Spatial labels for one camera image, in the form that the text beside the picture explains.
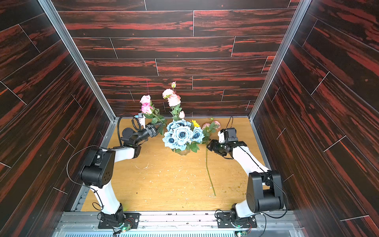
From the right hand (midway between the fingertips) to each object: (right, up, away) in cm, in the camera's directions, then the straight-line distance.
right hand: (213, 146), depth 91 cm
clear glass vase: (-19, -5, +7) cm, 21 cm away
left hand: (-29, +13, -9) cm, 34 cm away
